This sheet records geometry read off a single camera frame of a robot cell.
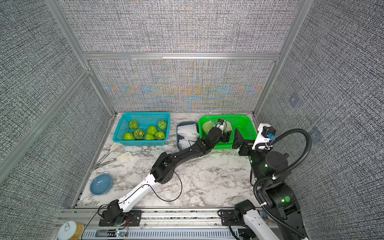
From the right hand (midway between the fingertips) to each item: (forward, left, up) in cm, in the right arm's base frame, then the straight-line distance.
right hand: (251, 127), depth 56 cm
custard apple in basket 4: (+21, +43, -36) cm, 60 cm away
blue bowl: (-9, +73, -39) cm, 83 cm away
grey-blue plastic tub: (+24, +31, -40) cm, 56 cm away
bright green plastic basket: (+34, -15, -39) cm, 54 cm away
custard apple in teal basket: (+32, +64, -38) cm, 81 cm away
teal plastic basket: (+29, +58, -39) cm, 75 cm away
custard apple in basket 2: (+23, +58, -37) cm, 73 cm away
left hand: (+23, -2, -31) cm, 39 cm away
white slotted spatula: (+8, +65, -39) cm, 76 cm away
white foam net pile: (+23, +23, -35) cm, 48 cm away
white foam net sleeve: (+32, +13, -35) cm, 49 cm away
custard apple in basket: (+32, +43, -38) cm, 66 cm away
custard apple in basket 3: (+21, +63, -36) cm, 76 cm away
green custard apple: (+28, +12, -34) cm, 46 cm away
